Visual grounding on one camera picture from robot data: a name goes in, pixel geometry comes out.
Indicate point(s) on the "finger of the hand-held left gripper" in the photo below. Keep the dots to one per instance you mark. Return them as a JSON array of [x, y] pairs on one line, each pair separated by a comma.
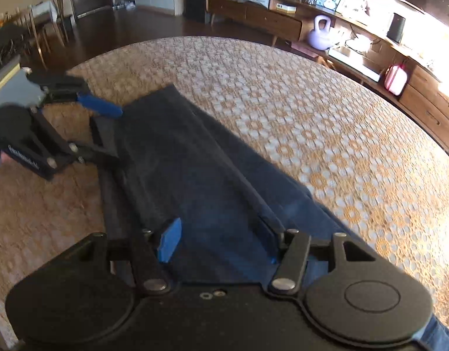
[[104, 142], [100, 106]]

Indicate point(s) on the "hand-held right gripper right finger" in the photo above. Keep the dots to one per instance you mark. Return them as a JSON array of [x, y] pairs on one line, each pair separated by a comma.
[[294, 256]]

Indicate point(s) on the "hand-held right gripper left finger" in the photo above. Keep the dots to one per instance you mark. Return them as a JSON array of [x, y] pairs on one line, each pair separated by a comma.
[[169, 241]]

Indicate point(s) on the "dark navy pants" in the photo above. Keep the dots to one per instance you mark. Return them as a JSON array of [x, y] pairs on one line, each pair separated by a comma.
[[195, 175]]

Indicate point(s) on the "wooden dining chair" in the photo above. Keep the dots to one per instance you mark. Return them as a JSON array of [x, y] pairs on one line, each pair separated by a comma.
[[36, 33], [60, 11]]

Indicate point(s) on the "row of shoes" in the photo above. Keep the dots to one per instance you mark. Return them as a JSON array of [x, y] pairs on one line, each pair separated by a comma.
[[124, 6]]

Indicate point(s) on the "dining table white tablecloth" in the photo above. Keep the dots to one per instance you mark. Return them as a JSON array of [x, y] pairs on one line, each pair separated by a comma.
[[43, 9]]

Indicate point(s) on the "yellow lace tablecloth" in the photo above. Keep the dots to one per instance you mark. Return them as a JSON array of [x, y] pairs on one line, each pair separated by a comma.
[[319, 135]]

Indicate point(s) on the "wooden TV console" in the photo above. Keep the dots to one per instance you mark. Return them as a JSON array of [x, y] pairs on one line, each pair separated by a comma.
[[268, 18]]

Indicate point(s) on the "white flat device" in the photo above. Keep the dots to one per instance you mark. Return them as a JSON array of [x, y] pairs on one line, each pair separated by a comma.
[[356, 64]]

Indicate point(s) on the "pink small case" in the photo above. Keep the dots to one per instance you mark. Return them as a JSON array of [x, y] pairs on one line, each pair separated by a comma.
[[395, 78]]

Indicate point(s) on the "pink flat box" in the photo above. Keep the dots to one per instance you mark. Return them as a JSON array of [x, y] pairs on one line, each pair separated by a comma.
[[303, 48]]

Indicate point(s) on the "wooden drawer chest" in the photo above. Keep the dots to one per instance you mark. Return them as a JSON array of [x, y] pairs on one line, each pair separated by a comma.
[[433, 98]]

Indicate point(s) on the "small white box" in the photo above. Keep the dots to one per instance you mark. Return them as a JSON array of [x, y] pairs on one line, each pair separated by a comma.
[[285, 7]]

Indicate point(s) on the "lavender kettlebell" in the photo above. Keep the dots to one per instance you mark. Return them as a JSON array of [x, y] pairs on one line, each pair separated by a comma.
[[319, 34]]

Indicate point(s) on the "black speaker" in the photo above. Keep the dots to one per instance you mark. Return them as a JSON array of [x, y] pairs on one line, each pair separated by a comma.
[[395, 27]]

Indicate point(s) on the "photo frame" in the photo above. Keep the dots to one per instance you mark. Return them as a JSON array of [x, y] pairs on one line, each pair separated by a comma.
[[356, 3]]

